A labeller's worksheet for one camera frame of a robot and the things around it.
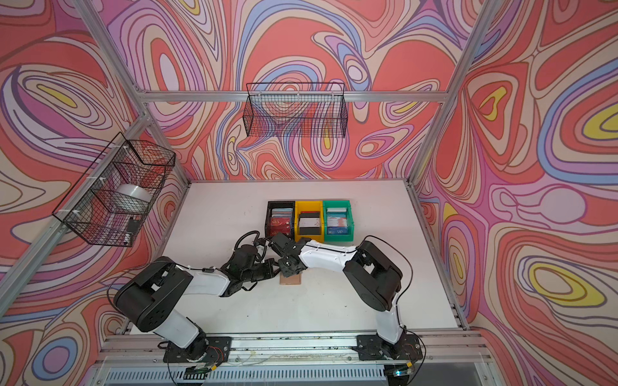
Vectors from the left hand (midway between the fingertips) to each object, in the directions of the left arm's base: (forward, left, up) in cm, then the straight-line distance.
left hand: (286, 269), depth 89 cm
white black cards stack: (+21, -9, +1) cm, 22 cm away
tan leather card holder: (-3, -3, -2) cm, 5 cm away
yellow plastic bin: (+27, -8, +5) cm, 28 cm away
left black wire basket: (+7, +49, +32) cm, 59 cm away
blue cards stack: (+21, -21, +2) cm, 30 cm away
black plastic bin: (+27, +5, +6) cm, 28 cm away
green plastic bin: (+13, -25, +2) cm, 28 cm away
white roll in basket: (+8, +44, +31) cm, 54 cm away
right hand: (-1, -3, -2) cm, 4 cm away
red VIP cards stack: (+21, +4, +1) cm, 22 cm away
